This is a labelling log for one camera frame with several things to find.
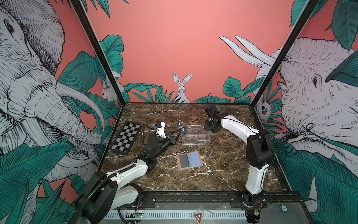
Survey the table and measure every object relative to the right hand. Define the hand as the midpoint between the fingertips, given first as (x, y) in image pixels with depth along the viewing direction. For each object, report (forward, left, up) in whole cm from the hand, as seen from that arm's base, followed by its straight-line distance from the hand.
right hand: (207, 125), depth 95 cm
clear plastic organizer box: (-5, +7, -5) cm, 10 cm away
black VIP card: (-12, +17, +13) cm, 25 cm away
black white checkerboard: (-10, +57, -5) cm, 58 cm away
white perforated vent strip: (-50, +18, -9) cm, 54 cm away
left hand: (-14, +17, +15) cm, 26 cm away
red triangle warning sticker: (-51, +8, -8) cm, 52 cm away
